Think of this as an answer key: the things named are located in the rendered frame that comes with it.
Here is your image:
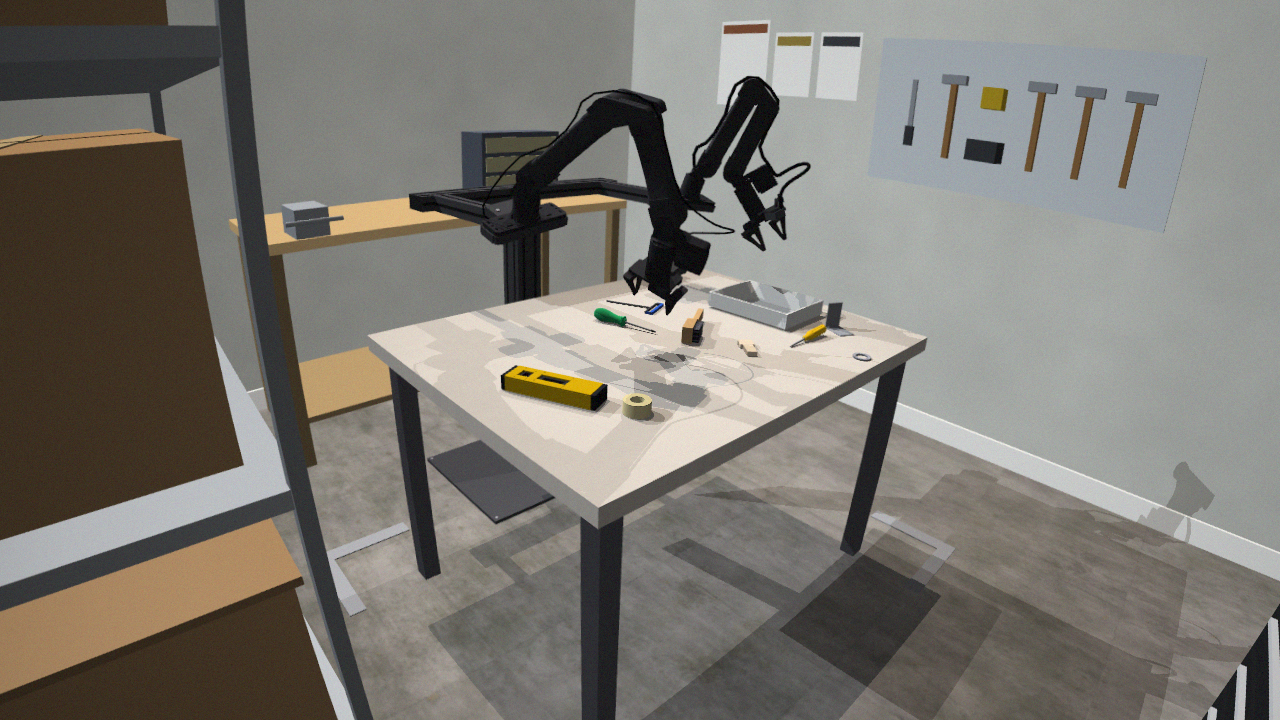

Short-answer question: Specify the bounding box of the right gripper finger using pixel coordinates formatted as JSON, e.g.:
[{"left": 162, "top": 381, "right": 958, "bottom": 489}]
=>
[
  {"left": 666, "top": 284, "right": 689, "bottom": 315},
  {"left": 623, "top": 272, "right": 643, "bottom": 296}
]

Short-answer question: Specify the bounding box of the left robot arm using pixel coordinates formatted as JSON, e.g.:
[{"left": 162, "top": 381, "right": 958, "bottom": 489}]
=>
[{"left": 680, "top": 78, "right": 780, "bottom": 206}]

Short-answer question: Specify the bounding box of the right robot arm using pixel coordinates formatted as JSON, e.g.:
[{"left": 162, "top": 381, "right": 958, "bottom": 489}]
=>
[{"left": 483, "top": 88, "right": 710, "bottom": 275}]

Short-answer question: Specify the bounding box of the green-handled screwdriver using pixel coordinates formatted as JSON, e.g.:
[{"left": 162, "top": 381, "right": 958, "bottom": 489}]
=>
[{"left": 594, "top": 307, "right": 648, "bottom": 331}]

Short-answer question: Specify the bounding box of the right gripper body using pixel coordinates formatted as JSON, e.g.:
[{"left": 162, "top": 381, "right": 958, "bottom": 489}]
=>
[{"left": 628, "top": 258, "right": 684, "bottom": 304}]

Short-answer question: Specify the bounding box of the yellow spirit level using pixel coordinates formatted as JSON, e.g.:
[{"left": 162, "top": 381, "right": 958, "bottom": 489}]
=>
[{"left": 500, "top": 365, "right": 608, "bottom": 411}]

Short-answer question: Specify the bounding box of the yellow-handled screwdriver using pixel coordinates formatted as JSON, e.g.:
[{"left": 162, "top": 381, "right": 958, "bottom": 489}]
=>
[{"left": 790, "top": 325, "right": 826, "bottom": 347}]

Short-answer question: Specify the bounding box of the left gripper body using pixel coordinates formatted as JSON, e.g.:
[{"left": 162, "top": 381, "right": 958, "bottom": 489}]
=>
[{"left": 741, "top": 197, "right": 785, "bottom": 234}]

